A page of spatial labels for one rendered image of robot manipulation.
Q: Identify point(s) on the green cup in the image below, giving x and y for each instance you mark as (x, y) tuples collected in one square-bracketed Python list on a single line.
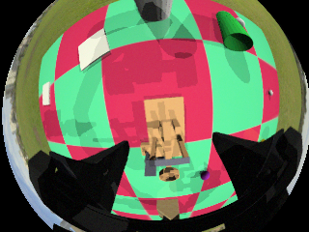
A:
[(234, 35)]

